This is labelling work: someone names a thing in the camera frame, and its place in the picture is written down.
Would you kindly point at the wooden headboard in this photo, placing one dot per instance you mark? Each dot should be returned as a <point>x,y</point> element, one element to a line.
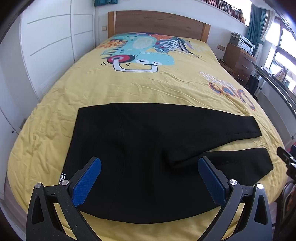
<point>156,22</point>

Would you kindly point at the yellow dinosaur bed cover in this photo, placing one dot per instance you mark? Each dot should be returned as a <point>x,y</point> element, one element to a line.
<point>136,67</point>

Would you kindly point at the teal curtain above wardrobe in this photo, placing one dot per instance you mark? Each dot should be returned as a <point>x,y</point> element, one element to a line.
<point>104,2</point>

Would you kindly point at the glass desk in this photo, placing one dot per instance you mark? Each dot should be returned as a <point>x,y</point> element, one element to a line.
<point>277,86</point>

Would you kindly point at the white wardrobe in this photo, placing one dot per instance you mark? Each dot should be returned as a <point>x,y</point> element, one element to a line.
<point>42,43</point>

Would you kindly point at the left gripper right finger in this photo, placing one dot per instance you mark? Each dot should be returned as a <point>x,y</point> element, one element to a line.
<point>244,212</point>

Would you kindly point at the teal window curtain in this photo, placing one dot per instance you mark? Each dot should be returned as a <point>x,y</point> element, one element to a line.
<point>260,22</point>

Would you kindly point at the wooden drawer chest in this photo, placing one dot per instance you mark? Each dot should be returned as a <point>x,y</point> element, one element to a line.
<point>240,64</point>

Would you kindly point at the black bag on floor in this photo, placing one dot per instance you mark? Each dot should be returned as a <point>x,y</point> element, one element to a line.
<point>252,84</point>

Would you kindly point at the books on wall shelf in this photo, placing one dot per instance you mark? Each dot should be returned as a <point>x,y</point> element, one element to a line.
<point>228,8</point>

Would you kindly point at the black pants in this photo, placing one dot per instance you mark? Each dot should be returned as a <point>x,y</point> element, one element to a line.
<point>149,154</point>

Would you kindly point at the white printer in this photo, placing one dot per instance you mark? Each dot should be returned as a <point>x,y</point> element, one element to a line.
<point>242,42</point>

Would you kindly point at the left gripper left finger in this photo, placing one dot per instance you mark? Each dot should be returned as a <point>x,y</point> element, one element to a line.
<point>53,212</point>

